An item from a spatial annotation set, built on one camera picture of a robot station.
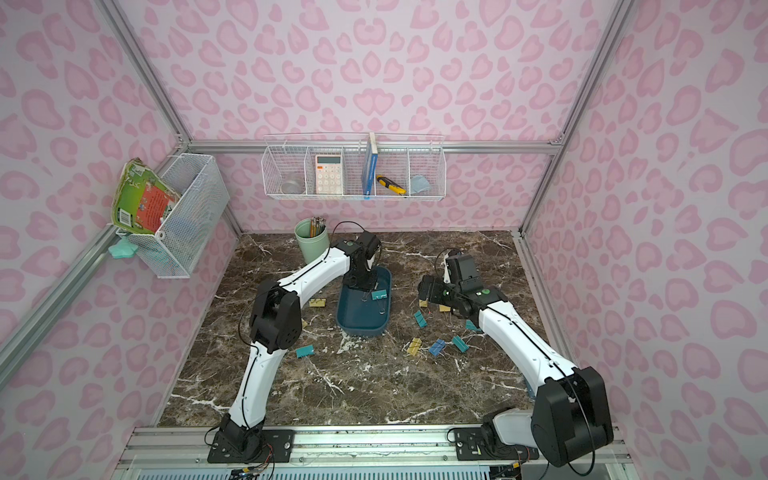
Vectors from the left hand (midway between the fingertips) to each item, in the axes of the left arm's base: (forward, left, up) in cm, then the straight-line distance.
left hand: (366, 281), depth 100 cm
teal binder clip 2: (-12, -17, -4) cm, 22 cm away
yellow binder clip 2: (-8, -25, -4) cm, 27 cm away
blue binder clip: (-22, -22, -3) cm, 31 cm away
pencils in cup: (+15, +17, +11) cm, 25 cm away
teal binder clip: (-23, +17, -3) cm, 28 cm away
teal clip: (-3, -4, -3) cm, 6 cm away
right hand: (-10, -19, +11) cm, 25 cm away
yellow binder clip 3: (-21, -15, -3) cm, 26 cm away
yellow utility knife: (+23, -8, +22) cm, 32 cm away
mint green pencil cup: (+11, +19, +5) cm, 22 cm away
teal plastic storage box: (-9, 0, -5) cm, 11 cm away
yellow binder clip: (-7, -19, -3) cm, 20 cm away
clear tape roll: (+21, +24, +22) cm, 38 cm away
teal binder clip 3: (-21, -28, -3) cm, 35 cm away
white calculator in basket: (+22, +11, +26) cm, 36 cm away
